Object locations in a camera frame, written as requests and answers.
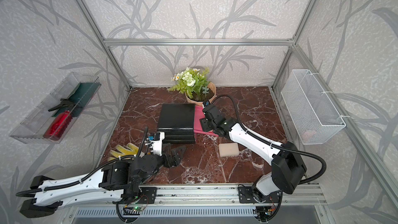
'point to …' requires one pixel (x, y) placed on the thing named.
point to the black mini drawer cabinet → (177, 121)
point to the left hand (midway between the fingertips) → (180, 149)
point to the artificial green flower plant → (193, 81)
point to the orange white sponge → (230, 149)
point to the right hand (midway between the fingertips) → (206, 118)
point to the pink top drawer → (199, 113)
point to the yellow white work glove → (132, 151)
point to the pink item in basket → (308, 136)
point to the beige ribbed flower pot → (208, 93)
